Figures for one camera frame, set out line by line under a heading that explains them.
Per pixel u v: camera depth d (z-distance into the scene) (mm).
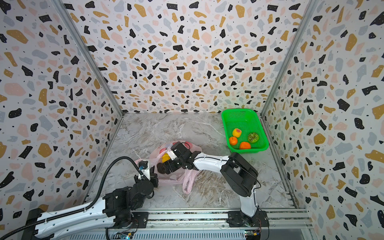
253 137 997
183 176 787
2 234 520
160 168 816
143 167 617
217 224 732
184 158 691
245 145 971
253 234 716
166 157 780
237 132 1055
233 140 1001
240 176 483
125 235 703
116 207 525
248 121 1165
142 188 548
